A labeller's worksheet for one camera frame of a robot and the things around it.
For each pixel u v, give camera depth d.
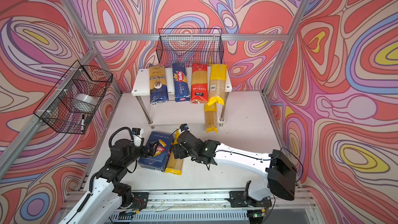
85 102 0.70
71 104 0.74
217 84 0.72
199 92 0.68
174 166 0.82
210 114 0.96
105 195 0.53
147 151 0.73
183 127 0.68
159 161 0.80
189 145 0.56
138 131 0.69
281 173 0.41
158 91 0.70
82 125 0.72
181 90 0.69
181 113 1.00
